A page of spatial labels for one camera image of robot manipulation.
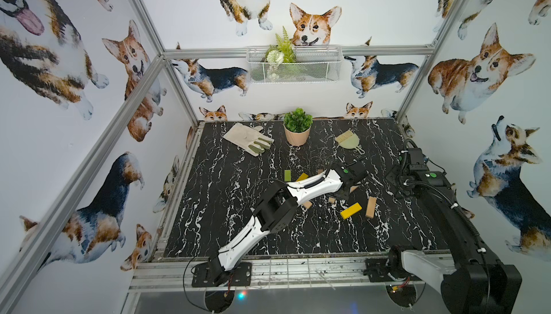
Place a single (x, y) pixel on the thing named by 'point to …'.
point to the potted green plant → (298, 125)
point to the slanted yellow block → (351, 211)
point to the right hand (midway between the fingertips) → (393, 175)
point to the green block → (288, 175)
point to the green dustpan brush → (349, 140)
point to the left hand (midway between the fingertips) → (341, 192)
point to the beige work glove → (249, 139)
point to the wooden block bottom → (331, 200)
